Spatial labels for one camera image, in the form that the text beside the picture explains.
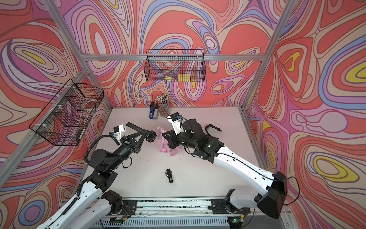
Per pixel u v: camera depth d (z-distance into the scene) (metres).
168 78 0.82
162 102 1.01
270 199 0.37
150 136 0.62
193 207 0.75
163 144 0.68
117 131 0.61
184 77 0.91
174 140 0.58
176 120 0.58
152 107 1.15
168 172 0.84
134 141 0.58
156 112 1.12
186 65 0.94
